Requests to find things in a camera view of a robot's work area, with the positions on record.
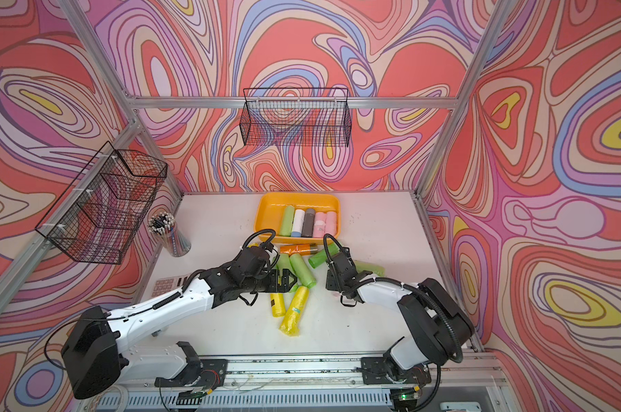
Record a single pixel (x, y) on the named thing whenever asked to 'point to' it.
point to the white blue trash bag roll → (298, 223)
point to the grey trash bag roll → (308, 223)
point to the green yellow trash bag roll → (279, 308)
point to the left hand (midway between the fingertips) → (291, 282)
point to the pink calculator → (164, 285)
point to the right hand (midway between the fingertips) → (336, 285)
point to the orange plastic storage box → (271, 205)
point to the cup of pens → (163, 225)
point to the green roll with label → (319, 257)
